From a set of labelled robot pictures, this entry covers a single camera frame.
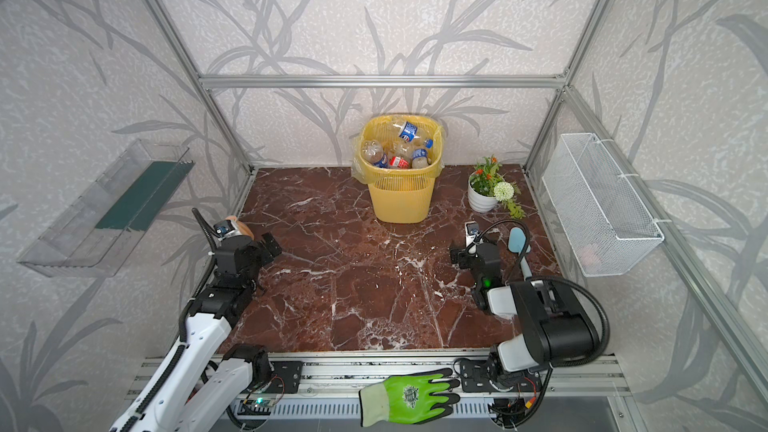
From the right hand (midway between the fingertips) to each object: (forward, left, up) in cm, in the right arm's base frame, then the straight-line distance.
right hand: (471, 229), depth 93 cm
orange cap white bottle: (+11, +30, +23) cm, 40 cm away
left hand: (-8, +60, +12) cm, 62 cm away
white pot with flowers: (+15, -7, +2) cm, 17 cm away
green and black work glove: (-44, +20, -5) cm, 49 cm away
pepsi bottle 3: (+12, +27, +18) cm, 35 cm away
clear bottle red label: (+16, +23, +14) cm, 31 cm away
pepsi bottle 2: (+19, +16, +13) cm, 28 cm away
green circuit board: (-45, +56, -8) cm, 73 cm away
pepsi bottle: (+24, +20, +20) cm, 37 cm away
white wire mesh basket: (-17, -21, +28) cm, 39 cm away
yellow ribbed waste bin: (+5, +22, +11) cm, 25 cm away
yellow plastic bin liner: (+28, +29, +18) cm, 44 cm away
